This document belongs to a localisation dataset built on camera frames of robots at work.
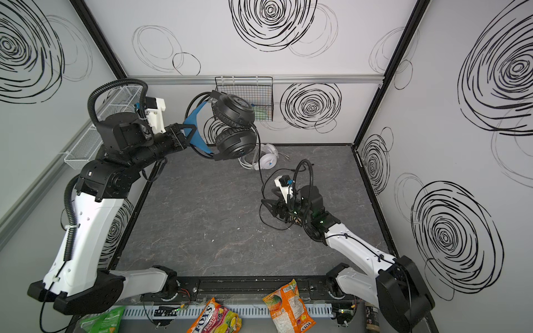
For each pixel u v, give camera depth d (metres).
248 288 0.74
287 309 0.67
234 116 0.45
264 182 1.05
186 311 0.70
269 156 1.02
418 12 0.72
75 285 0.36
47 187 0.59
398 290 0.40
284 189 0.68
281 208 0.68
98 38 0.77
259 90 0.96
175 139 0.49
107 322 0.64
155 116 0.50
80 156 0.71
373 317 0.66
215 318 0.66
